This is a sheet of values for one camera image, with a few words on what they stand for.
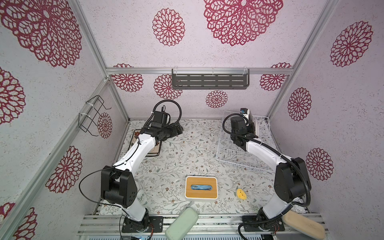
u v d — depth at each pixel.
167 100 0.67
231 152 1.00
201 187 0.84
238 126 0.68
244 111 0.75
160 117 0.65
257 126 0.97
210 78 0.95
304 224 0.71
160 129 0.65
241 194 0.81
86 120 0.75
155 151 0.99
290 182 0.46
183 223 0.73
